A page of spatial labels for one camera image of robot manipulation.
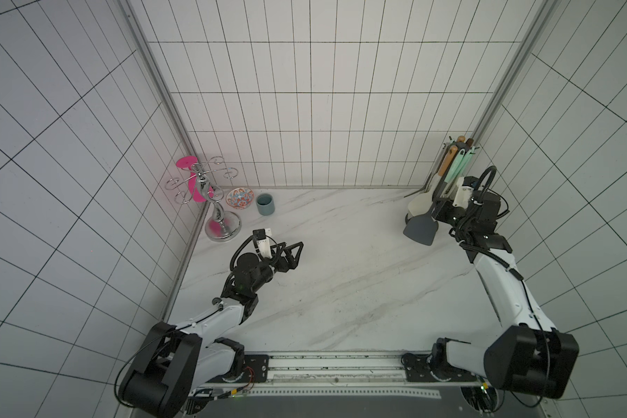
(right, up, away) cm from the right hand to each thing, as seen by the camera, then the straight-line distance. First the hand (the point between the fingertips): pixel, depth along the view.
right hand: (440, 195), depth 80 cm
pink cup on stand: (-84, +12, +10) cm, 86 cm away
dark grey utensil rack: (-1, +1, -7) cm, 7 cm away
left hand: (-47, -17, +3) cm, 50 cm away
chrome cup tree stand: (-78, -12, +27) cm, 83 cm away
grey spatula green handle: (-4, -11, +2) cm, 12 cm away
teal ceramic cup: (-61, -2, +27) cm, 67 cm away
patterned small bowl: (-74, 0, +34) cm, 81 cm away
